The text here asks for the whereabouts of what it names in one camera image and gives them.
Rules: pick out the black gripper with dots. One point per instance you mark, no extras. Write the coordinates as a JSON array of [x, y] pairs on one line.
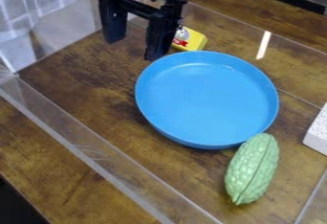
[[164, 14]]

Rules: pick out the blue round tray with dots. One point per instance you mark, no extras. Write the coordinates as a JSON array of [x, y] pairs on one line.
[[206, 99]]

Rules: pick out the white speckled sponge block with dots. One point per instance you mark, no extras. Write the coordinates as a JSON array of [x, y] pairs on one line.
[[316, 137]]

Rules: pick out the white patterned cloth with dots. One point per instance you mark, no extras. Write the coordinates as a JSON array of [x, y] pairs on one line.
[[34, 4]]

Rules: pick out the green bitter gourd toy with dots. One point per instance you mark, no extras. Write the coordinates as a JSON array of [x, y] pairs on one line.
[[252, 169]]

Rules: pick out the clear acrylic enclosure wall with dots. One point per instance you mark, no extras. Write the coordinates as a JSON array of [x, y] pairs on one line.
[[87, 160]]

